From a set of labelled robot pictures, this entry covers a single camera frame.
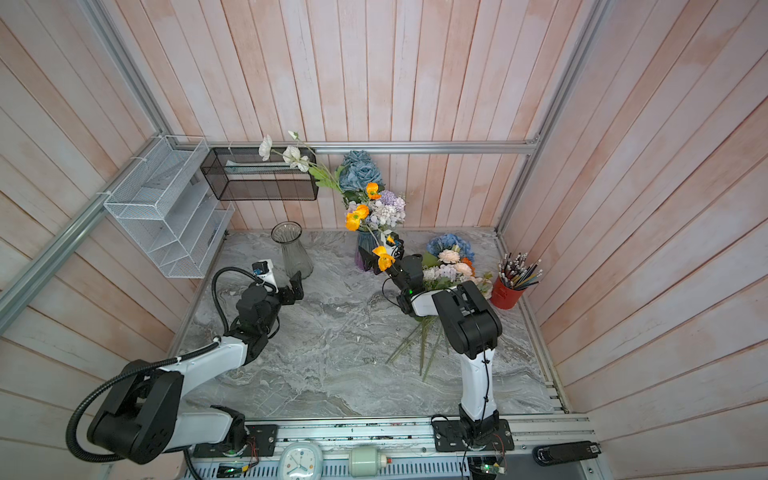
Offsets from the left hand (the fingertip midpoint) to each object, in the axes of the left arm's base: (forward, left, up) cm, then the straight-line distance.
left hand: (288, 275), depth 88 cm
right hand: (+11, -25, +3) cm, 27 cm away
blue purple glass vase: (+18, -23, -3) cm, 29 cm away
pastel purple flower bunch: (+12, -30, +15) cm, 36 cm away
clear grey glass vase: (+10, 0, -3) cm, 11 cm away
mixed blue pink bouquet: (+8, -50, -4) cm, 51 cm away
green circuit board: (-46, -55, -15) cm, 73 cm away
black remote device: (-43, -69, -9) cm, 82 cm away
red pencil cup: (-3, -66, -6) cm, 67 cm away
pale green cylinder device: (-46, -24, -7) cm, 52 cm away
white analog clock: (-45, -9, -13) cm, 48 cm away
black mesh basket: (+37, +21, +10) cm, 44 cm away
